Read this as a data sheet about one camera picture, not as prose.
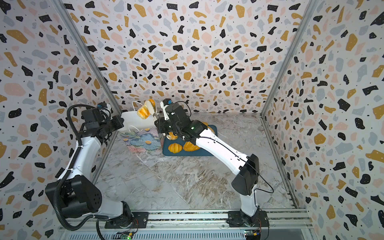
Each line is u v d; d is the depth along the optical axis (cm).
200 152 98
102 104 71
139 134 83
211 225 73
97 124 61
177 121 54
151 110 72
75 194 42
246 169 45
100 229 67
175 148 97
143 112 73
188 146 97
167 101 63
